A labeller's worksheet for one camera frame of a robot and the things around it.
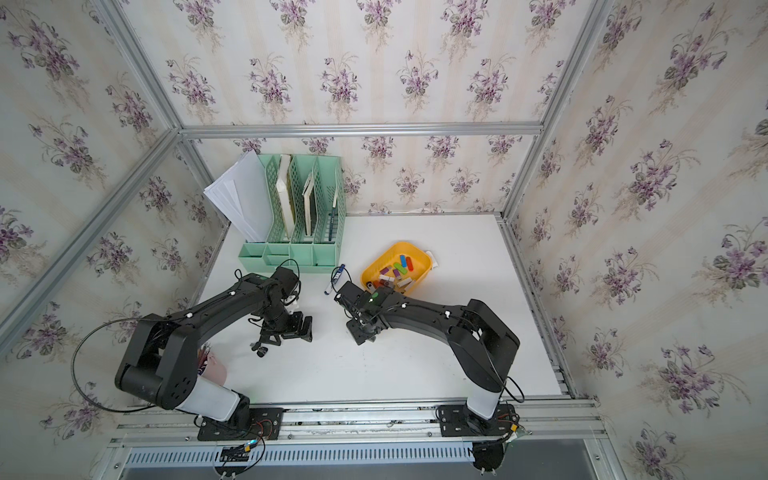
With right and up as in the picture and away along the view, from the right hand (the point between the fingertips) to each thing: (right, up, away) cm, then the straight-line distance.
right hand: (365, 330), depth 85 cm
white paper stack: (-42, +43, +13) cm, 62 cm away
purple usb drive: (+5, +16, +19) cm, 25 cm away
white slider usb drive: (+6, +13, +16) cm, 22 cm away
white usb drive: (+12, +12, +14) cm, 22 cm away
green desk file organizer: (-20, +22, +15) cm, 34 cm away
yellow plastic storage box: (+17, +17, +19) cm, 31 cm away
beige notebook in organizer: (-21, +41, +13) cm, 48 cm away
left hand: (-18, -3, -1) cm, 19 cm away
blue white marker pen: (-12, +13, +14) cm, 22 cm away
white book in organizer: (-27, +40, +10) cm, 49 cm away
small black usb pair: (-30, -6, -1) cm, 30 cm away
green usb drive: (+11, +16, +19) cm, 27 cm away
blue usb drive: (+12, +19, +21) cm, 31 cm away
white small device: (+22, +19, +17) cm, 34 cm away
